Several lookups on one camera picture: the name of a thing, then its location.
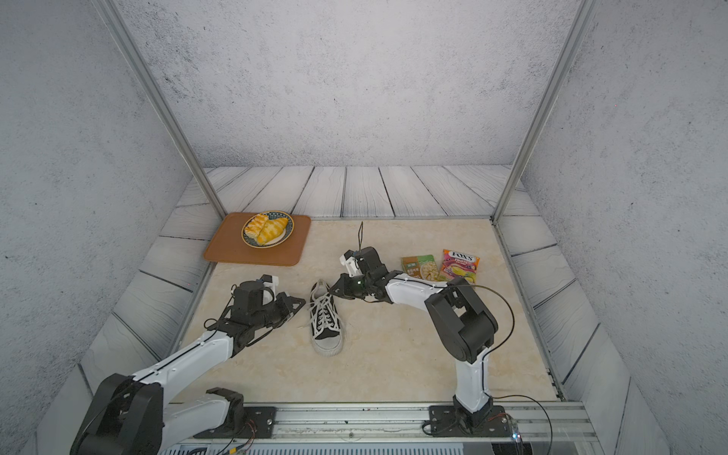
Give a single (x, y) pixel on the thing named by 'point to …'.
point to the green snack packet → (423, 266)
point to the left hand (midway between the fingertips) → (309, 301)
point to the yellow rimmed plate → (271, 214)
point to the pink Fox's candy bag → (456, 264)
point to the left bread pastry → (255, 227)
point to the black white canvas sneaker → (326, 332)
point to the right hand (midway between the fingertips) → (330, 291)
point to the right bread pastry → (272, 230)
